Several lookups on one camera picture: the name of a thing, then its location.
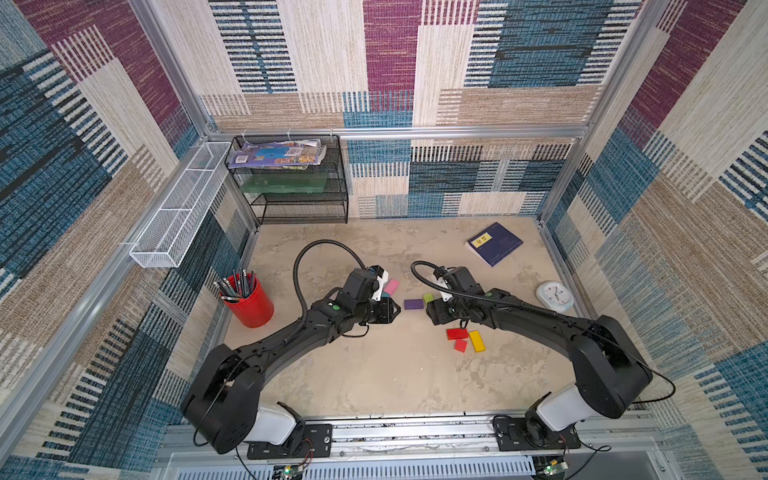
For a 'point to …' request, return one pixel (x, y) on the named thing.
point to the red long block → (457, 333)
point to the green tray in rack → (284, 183)
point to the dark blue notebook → (493, 243)
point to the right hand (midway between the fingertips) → (443, 309)
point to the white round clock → (555, 296)
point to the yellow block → (477, 341)
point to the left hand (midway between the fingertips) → (399, 311)
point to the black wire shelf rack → (330, 207)
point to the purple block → (411, 304)
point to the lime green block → (428, 297)
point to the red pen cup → (246, 300)
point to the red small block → (460, 345)
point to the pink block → (391, 286)
